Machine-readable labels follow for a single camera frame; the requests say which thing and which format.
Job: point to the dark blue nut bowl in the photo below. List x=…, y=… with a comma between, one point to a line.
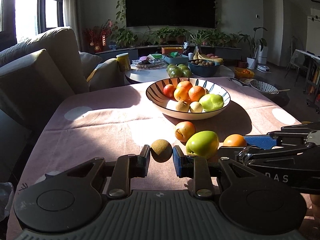
x=203, y=68

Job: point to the pink deer tablecloth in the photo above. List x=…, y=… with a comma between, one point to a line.
x=116, y=121

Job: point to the white potted tall plant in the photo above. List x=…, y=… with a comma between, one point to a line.
x=254, y=45

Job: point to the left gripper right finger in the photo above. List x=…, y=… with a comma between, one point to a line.
x=196, y=168

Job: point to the small orange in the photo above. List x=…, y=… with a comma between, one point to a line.
x=181, y=94

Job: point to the orange basket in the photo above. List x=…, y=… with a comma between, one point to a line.
x=241, y=73

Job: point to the striped ceramic fruit bowl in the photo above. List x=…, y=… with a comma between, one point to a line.
x=167, y=106

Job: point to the brown kiwi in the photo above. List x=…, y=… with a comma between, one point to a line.
x=161, y=150

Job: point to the green mango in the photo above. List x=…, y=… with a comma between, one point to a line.
x=211, y=102

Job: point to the large orange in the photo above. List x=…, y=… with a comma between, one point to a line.
x=187, y=85

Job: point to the orange box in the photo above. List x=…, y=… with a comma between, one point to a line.
x=168, y=50

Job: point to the round white coffee table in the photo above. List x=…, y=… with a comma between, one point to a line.
x=136, y=75

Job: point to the grey sofa armchair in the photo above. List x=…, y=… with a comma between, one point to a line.
x=38, y=74

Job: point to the blue rectangular tray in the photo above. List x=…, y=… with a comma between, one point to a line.
x=179, y=59

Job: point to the red flower decoration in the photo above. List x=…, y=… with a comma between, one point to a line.
x=97, y=36

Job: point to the dark red apple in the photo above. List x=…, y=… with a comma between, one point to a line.
x=169, y=90

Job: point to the banana bunch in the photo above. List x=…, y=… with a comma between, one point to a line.
x=201, y=56

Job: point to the small striped bowl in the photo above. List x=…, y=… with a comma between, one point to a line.
x=264, y=88

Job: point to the grey yellow cushion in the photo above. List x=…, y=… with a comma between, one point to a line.
x=106, y=75

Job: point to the red yellow apple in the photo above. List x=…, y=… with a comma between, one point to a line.
x=184, y=130

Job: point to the green apple with stem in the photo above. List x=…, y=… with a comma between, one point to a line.
x=203, y=144

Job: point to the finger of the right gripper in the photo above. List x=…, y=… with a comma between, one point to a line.
x=229, y=151
x=262, y=141

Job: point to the yellow tin canister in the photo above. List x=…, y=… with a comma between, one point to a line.
x=123, y=62

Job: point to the wall mounted black television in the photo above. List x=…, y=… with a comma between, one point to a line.
x=174, y=13

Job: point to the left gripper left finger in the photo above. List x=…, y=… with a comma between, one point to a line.
x=127, y=167

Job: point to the packed green fruits tray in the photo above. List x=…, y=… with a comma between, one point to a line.
x=178, y=71

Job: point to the glass snack plate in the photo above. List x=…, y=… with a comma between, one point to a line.
x=151, y=64

